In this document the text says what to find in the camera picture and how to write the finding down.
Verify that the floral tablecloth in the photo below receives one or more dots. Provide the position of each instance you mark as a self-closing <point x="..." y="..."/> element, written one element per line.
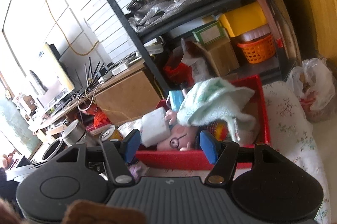
<point x="290" y="134"/>

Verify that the blue face mask in box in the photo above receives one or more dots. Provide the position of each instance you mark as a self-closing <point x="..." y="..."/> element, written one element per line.
<point x="175" y="99"/>

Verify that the orange plastic basket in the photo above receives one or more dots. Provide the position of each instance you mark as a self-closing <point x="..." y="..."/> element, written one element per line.
<point x="260" y="50"/>

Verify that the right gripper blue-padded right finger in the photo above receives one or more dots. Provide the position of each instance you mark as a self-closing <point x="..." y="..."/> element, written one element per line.
<point x="224" y="156"/>

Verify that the green white box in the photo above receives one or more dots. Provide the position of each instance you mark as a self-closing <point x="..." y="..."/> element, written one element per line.
<point x="209" y="33"/>

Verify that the red white plastic bag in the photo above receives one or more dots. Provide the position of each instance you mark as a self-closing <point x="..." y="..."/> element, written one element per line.
<point x="186" y="64"/>

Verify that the stainless steel thermos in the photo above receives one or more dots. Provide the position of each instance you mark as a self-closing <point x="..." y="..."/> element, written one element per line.
<point x="76" y="132"/>

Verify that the brown cardboard box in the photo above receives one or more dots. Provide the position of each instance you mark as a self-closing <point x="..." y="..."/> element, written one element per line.
<point x="220" y="55"/>

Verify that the clear plastic bag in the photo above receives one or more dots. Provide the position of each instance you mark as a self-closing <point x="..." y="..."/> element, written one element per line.
<point x="314" y="84"/>

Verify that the white green towel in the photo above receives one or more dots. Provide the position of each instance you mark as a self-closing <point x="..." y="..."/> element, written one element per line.
<point x="218" y="100"/>

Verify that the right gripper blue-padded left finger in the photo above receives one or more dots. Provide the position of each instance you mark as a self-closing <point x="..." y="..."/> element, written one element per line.
<point x="117" y="155"/>

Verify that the wooden TV cabinet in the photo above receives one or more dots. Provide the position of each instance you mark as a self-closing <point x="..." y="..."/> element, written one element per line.
<point x="124" y="97"/>

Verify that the television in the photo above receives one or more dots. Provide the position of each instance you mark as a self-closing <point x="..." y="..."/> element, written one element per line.
<point x="49" y="80"/>

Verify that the yellow box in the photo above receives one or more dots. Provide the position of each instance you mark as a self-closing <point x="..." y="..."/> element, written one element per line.
<point x="243" y="19"/>

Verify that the blue yellow drink can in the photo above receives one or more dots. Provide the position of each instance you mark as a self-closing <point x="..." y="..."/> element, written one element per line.
<point x="111" y="133"/>

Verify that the black metal shelf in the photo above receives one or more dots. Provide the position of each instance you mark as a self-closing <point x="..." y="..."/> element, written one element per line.
<point x="184" y="8"/>

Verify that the white sponge block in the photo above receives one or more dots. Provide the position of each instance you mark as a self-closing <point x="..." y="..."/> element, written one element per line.
<point x="154" y="128"/>

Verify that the pink pig plush toy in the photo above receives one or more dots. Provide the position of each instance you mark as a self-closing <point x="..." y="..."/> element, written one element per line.
<point x="182" y="138"/>

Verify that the red cardboard box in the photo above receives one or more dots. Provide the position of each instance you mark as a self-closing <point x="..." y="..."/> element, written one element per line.
<point x="252" y="113"/>

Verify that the purple knitted glove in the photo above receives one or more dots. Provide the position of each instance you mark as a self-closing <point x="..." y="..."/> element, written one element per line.
<point x="138" y="170"/>

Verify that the person's left hand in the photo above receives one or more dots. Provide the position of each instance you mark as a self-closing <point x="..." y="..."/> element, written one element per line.
<point x="7" y="160"/>

